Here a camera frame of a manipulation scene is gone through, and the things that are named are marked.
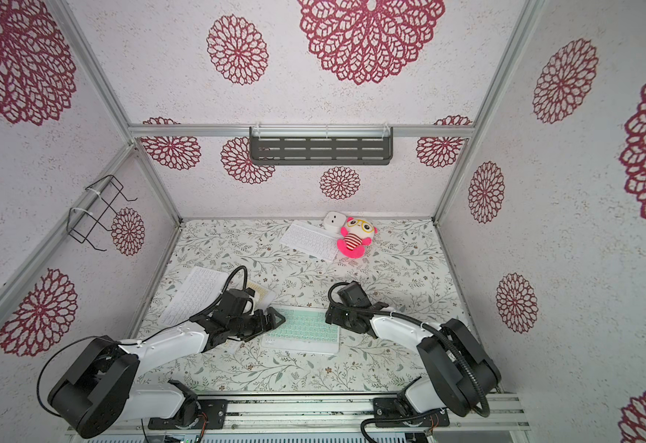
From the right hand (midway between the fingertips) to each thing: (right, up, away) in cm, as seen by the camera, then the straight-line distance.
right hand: (331, 314), depth 90 cm
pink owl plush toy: (+10, +26, +17) cm, 33 cm away
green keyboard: (-9, -4, -1) cm, 10 cm away
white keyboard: (-47, +7, +9) cm, 48 cm away
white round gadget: (+2, +33, +26) cm, 42 cm away
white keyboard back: (-8, +25, +23) cm, 35 cm away
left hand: (-18, -3, -3) cm, 18 cm away
